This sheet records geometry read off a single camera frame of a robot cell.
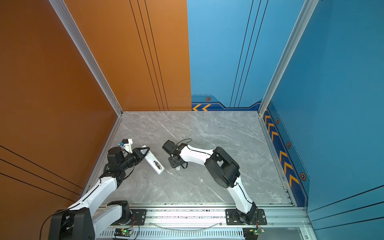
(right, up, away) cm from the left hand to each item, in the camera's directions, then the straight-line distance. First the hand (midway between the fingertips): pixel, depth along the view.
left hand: (149, 147), depth 84 cm
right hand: (+13, -11, +10) cm, 20 cm away
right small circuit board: (+53, -39, -13) cm, 67 cm away
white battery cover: (+15, -13, +6) cm, 21 cm away
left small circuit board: (-9, -39, -13) cm, 42 cm away
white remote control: (+6, -11, -3) cm, 13 cm away
